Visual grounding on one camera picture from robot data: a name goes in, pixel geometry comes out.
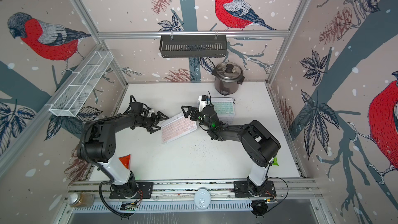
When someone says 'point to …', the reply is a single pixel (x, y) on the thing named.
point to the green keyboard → (224, 108)
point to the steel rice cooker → (228, 75)
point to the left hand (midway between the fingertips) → (167, 119)
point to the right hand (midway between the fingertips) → (186, 107)
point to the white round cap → (202, 198)
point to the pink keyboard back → (176, 126)
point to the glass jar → (81, 200)
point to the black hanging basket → (193, 45)
